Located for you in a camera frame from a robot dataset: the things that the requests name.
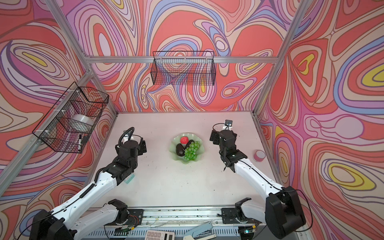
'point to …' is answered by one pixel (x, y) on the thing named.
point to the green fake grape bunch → (190, 152)
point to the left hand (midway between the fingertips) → (135, 140)
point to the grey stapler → (203, 232)
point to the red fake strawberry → (184, 140)
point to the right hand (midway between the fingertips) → (221, 134)
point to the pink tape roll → (259, 155)
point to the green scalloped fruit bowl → (176, 140)
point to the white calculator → (159, 235)
